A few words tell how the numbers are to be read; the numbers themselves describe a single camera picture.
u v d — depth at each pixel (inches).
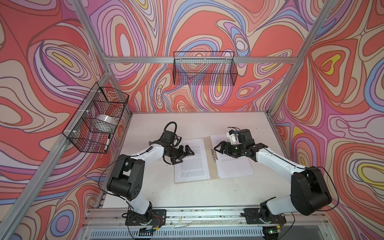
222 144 30.7
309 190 16.8
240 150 28.9
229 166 35.8
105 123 27.7
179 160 35.1
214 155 37.7
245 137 27.1
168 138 29.5
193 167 35.8
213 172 35.2
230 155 30.7
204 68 37.9
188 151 32.2
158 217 28.6
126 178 18.2
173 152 30.4
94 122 27.3
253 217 28.5
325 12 27.9
